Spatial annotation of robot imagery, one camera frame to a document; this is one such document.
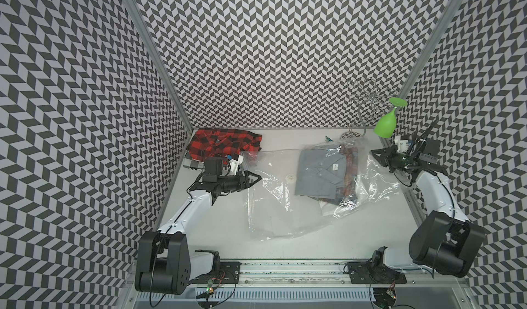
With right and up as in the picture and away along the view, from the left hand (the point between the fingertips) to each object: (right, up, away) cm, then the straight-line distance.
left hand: (256, 181), depth 81 cm
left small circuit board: (-14, -33, -14) cm, 39 cm away
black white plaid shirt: (-34, +5, +20) cm, 40 cm away
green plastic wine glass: (+56, +23, +8) cm, 61 cm away
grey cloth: (+28, +2, +12) cm, 31 cm away
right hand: (+45, +11, 0) cm, 47 cm away
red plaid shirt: (-20, +15, +21) cm, 33 cm away
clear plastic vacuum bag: (+16, -7, +14) cm, 23 cm away
